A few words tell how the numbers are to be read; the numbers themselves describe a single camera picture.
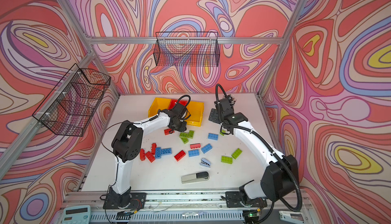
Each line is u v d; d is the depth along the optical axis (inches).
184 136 36.6
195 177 30.3
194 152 34.8
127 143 21.1
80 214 26.7
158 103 43.3
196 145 35.6
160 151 35.2
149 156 34.0
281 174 16.0
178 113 31.1
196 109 41.7
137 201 28.6
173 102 41.2
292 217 26.9
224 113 24.0
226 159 33.4
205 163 33.1
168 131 38.0
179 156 34.0
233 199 28.9
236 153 34.5
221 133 38.1
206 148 35.7
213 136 37.5
